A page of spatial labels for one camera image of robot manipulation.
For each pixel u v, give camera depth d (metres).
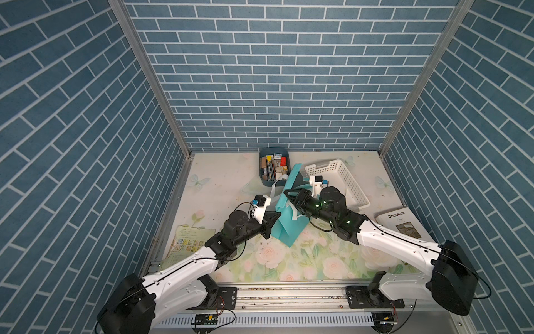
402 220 0.91
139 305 0.40
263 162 1.12
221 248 0.60
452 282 0.40
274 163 1.12
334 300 0.75
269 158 1.15
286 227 0.78
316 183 0.72
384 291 0.62
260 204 0.65
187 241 0.87
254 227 0.66
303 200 0.66
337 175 1.11
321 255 0.84
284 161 1.15
